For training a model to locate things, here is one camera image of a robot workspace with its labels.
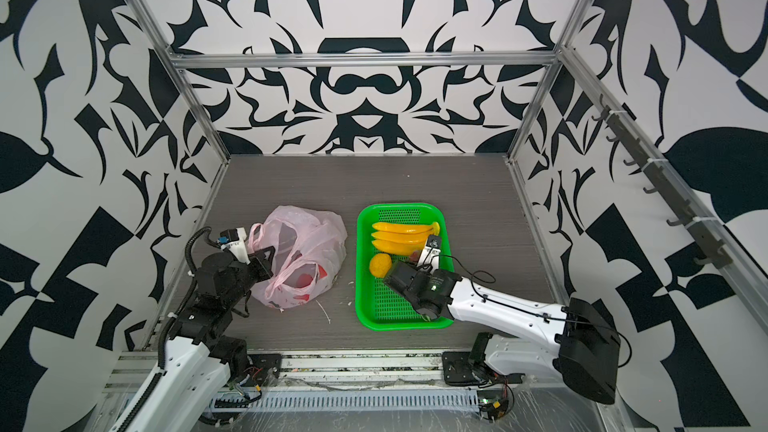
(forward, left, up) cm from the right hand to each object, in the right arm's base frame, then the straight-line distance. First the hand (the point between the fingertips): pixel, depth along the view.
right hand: (417, 270), depth 81 cm
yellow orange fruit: (+3, +10, -2) cm, 11 cm away
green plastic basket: (-6, +10, -10) cm, 15 cm away
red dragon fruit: (+3, +1, +2) cm, 4 cm away
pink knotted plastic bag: (+2, +28, +9) cm, 30 cm away
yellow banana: (+12, +3, -4) cm, 13 cm away
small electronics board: (-29, -16, -11) cm, 35 cm away
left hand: (+5, +37, +7) cm, 38 cm away
